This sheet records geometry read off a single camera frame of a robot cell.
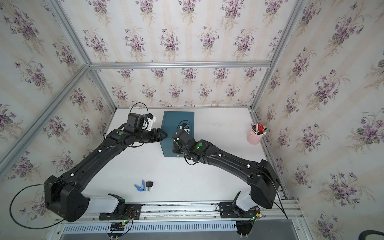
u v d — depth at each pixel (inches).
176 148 26.6
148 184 31.4
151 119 28.5
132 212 28.4
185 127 27.5
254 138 36.9
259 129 37.6
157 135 27.5
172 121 33.0
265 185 16.1
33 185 14.8
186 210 29.4
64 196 15.1
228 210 28.9
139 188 31.5
